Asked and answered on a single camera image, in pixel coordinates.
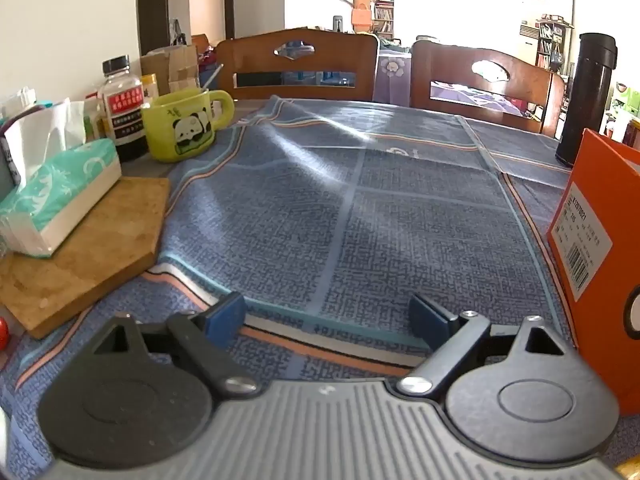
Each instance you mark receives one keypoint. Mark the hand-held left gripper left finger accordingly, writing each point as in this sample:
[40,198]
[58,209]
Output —
[226,319]

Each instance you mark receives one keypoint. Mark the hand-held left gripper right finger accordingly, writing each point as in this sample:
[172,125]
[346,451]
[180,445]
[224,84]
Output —
[429,321]

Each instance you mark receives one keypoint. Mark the orange cardboard box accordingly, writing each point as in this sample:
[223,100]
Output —
[600,200]

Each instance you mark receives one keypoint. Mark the blue patterned tablecloth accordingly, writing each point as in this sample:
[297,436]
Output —
[400,210]

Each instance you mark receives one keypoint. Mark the wooden cutting board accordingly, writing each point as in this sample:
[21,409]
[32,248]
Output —
[100,260]

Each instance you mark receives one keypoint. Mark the yellow-green panda mug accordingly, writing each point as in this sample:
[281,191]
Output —
[185,130]

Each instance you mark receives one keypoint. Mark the green patterned tissue box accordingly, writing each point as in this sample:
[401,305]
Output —
[65,180]

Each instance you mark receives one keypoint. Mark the purple bedding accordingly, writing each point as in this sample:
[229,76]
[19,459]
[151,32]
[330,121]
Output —
[475,102]

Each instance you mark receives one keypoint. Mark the small red round object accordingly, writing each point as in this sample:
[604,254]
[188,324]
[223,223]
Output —
[3,332]

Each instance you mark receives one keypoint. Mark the black cap sauce bottle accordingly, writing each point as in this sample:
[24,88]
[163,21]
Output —
[122,110]

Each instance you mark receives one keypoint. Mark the purple flower storage box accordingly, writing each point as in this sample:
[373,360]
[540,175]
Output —
[395,72]

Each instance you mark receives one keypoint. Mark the brown wooden chair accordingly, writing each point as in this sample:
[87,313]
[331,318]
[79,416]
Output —
[345,55]
[450,67]

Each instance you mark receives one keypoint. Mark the brown cardboard box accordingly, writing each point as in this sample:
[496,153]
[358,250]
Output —
[175,65]

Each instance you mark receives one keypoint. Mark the dark thermos bottle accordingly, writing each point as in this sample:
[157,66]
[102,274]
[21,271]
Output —
[587,100]

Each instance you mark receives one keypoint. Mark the tall dark bookshelf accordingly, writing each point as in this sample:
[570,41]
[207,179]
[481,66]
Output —
[552,42]

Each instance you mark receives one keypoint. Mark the narrow bookshelf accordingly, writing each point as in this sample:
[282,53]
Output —
[384,15]

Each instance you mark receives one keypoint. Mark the stacked orange cartons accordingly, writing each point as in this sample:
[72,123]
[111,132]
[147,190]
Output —
[361,7]

